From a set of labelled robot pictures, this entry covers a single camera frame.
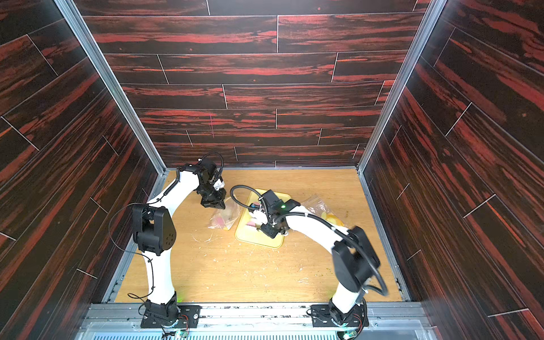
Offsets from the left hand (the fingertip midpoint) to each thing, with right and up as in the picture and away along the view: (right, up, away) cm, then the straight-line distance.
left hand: (226, 206), depth 93 cm
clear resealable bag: (0, -5, -5) cm, 7 cm away
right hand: (+21, -7, -5) cm, 22 cm away
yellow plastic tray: (+11, -13, 0) cm, 17 cm away
